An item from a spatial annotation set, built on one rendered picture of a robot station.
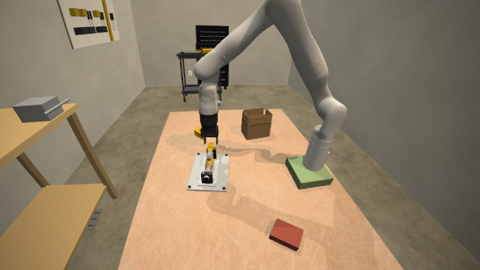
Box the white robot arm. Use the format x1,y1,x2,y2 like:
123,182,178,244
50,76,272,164
193,0,347,172

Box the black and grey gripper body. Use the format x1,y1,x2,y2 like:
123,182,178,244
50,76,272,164
199,100,221,137

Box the reddish-brown flat rectangular block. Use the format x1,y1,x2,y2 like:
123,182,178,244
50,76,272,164
269,218,304,251

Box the brown cardboard box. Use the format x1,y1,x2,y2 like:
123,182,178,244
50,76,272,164
241,108,272,140

